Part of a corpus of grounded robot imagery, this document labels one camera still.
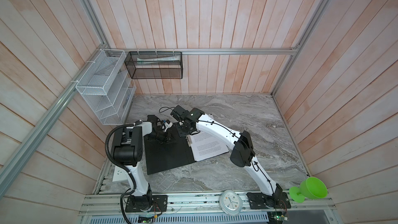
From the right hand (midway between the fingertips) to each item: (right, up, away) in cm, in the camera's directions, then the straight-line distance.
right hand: (182, 132), depth 88 cm
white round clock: (+25, -31, -17) cm, 43 cm away
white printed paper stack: (+14, -9, +5) cm, 17 cm away
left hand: (-4, -6, +4) cm, 9 cm away
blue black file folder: (-12, -14, 0) cm, 18 cm away
